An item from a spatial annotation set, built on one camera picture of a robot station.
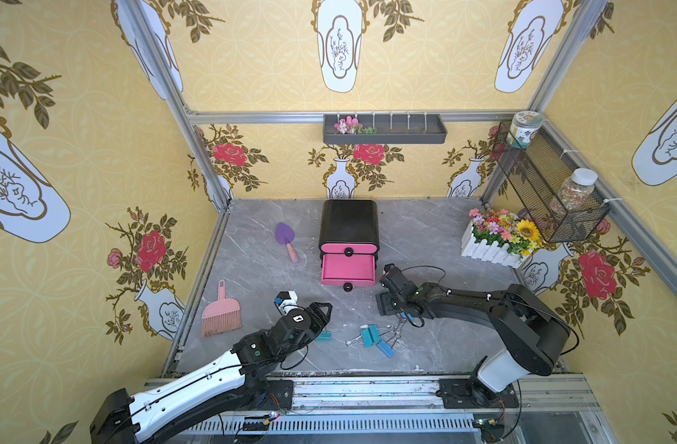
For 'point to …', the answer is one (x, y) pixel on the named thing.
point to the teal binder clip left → (325, 337)
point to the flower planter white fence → (499, 237)
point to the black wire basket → (537, 173)
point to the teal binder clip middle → (370, 336)
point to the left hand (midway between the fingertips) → (321, 308)
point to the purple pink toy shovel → (286, 235)
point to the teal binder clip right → (371, 335)
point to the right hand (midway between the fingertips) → (391, 295)
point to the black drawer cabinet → (349, 222)
